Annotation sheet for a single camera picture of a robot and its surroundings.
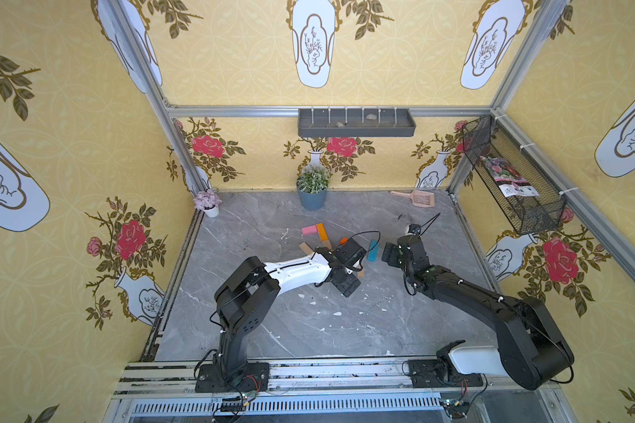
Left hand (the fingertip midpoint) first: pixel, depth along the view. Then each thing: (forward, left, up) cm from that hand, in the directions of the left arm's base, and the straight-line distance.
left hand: (346, 278), depth 91 cm
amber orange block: (+21, +8, -2) cm, 23 cm away
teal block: (+2, -8, +13) cm, 15 cm away
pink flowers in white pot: (+31, +53, +7) cm, 61 cm away
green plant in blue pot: (+34, +11, +11) cm, 38 cm away
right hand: (+7, -17, +7) cm, 20 cm away
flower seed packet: (+15, -46, +32) cm, 58 cm away
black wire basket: (+45, -56, +26) cm, 76 cm away
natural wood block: (+2, -6, -2) cm, 6 cm away
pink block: (+23, +13, -2) cm, 26 cm away
